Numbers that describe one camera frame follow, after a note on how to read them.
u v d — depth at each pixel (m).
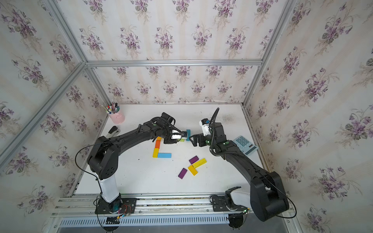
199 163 0.88
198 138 0.74
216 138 0.64
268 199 0.40
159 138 0.73
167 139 0.77
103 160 0.48
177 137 0.77
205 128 0.75
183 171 0.84
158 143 0.97
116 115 1.01
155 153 0.93
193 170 0.86
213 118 0.73
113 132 0.99
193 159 0.90
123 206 0.72
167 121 0.71
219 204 0.73
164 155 0.91
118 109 1.02
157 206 0.75
